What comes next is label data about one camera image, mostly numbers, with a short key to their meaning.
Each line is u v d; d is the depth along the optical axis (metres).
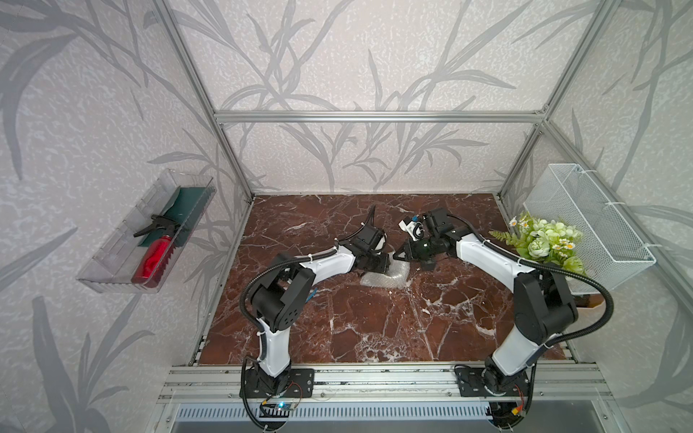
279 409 0.72
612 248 0.61
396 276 0.87
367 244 0.75
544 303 0.46
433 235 0.72
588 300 0.77
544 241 0.69
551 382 0.76
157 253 0.60
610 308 0.43
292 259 0.53
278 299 0.49
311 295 0.91
